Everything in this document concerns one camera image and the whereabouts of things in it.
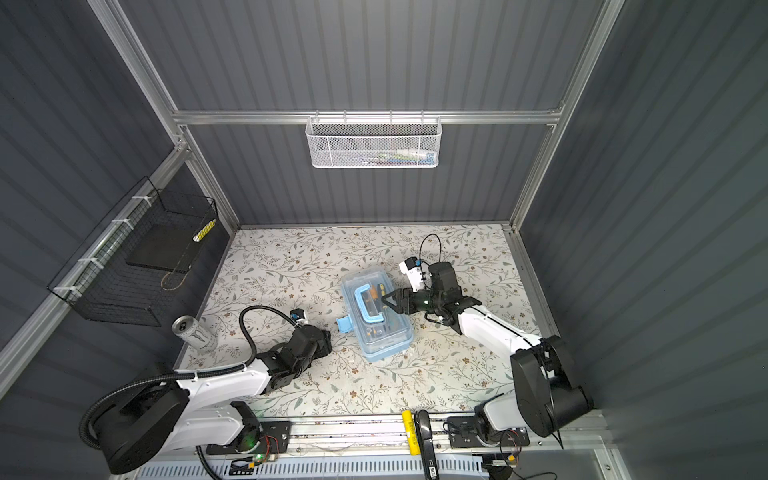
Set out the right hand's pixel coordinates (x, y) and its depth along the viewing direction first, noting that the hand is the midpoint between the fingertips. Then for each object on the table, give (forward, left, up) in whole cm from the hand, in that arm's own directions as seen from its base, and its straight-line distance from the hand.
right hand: (393, 301), depth 83 cm
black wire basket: (0, +64, +16) cm, 66 cm away
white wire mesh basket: (+60, +7, +13) cm, 62 cm away
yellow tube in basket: (+14, +52, +15) cm, 56 cm away
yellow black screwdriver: (+6, +4, -4) cm, 9 cm away
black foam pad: (+6, +58, +17) cm, 61 cm away
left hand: (-6, +21, -11) cm, 24 cm away
